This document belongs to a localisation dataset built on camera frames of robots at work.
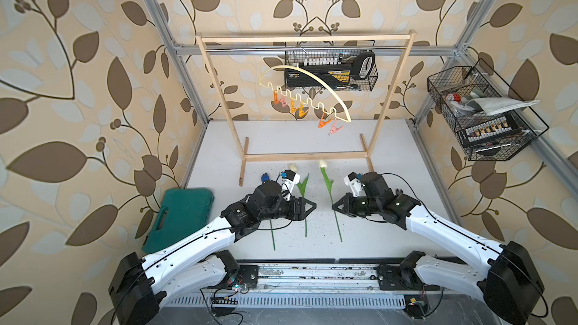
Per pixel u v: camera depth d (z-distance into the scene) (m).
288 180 0.67
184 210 0.85
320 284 0.74
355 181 0.74
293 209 0.64
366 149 1.07
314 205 0.71
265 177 0.98
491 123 0.68
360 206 0.68
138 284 0.39
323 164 0.89
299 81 0.86
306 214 0.67
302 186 0.96
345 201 0.70
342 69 0.81
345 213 0.71
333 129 0.74
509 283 0.39
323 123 0.76
